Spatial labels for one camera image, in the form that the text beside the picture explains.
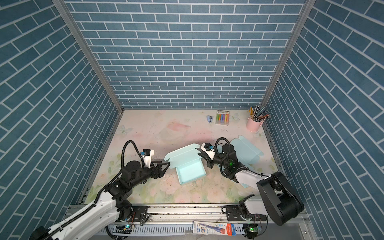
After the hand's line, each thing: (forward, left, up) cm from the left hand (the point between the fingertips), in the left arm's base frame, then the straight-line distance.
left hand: (166, 164), depth 78 cm
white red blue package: (-27, -24, -10) cm, 38 cm away
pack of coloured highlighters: (+43, -37, -10) cm, 57 cm away
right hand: (+7, -17, +1) cm, 19 cm away
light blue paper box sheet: (+4, -11, -6) cm, 13 cm away
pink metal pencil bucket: (+31, -57, -6) cm, 65 cm away
